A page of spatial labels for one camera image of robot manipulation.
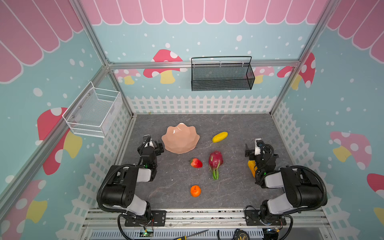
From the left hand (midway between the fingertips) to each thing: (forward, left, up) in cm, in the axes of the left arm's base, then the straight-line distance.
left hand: (152, 143), depth 93 cm
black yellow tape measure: (-45, -49, -5) cm, 67 cm away
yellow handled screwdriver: (-47, -24, -7) cm, 53 cm away
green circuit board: (-45, -4, -10) cm, 47 cm away
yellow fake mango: (+10, -44, -5) cm, 45 cm away
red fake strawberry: (-10, -28, -4) cm, 30 cm away
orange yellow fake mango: (-10, -61, -4) cm, 62 cm away
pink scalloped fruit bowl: (+7, -17, -3) cm, 19 cm away
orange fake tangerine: (-27, -28, -4) cm, 39 cm away
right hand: (0, -63, +3) cm, 63 cm away
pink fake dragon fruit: (-10, -39, -1) cm, 40 cm away
